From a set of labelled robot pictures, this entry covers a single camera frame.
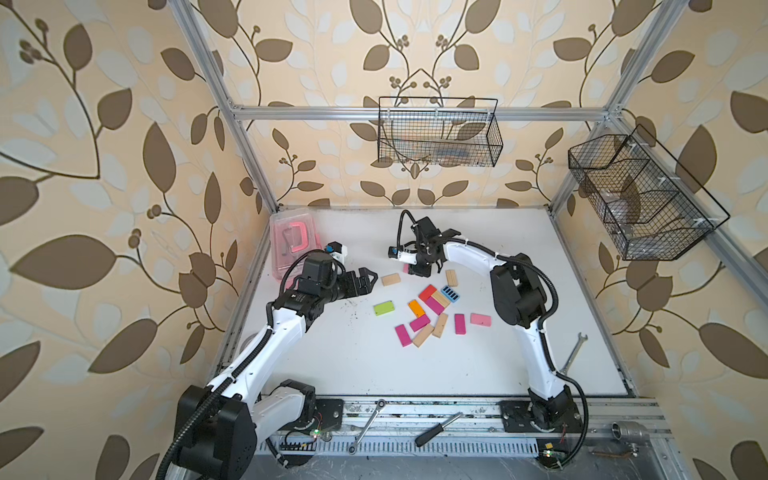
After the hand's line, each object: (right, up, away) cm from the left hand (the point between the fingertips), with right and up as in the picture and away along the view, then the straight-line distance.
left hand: (360, 275), depth 81 cm
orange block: (+16, -12, +13) cm, 24 cm away
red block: (+20, -7, +15) cm, 26 cm away
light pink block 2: (+35, -14, +8) cm, 39 cm away
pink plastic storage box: (-27, +12, +26) cm, 40 cm away
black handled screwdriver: (+19, -37, -9) cm, 43 cm away
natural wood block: (+8, -4, +20) cm, 22 cm away
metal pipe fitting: (+65, -35, -12) cm, 75 cm away
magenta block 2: (+17, -16, +10) cm, 25 cm away
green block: (+6, -12, +14) cm, 19 cm away
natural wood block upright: (+23, -16, +8) cm, 29 cm away
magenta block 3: (+12, -19, +7) cm, 23 cm away
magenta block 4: (+29, -16, +8) cm, 34 cm away
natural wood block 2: (+29, -4, +18) cm, 34 cm away
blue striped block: (+27, -8, +15) cm, 32 cm away
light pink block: (+13, 0, +14) cm, 19 cm away
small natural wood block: (+24, -9, +13) cm, 29 cm away
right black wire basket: (+73, +17, -8) cm, 76 cm away
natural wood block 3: (+17, -19, +6) cm, 26 cm away
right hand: (+16, +1, +22) cm, 27 cm away
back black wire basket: (+30, +45, +15) cm, 56 cm away
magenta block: (+22, -12, +13) cm, 28 cm away
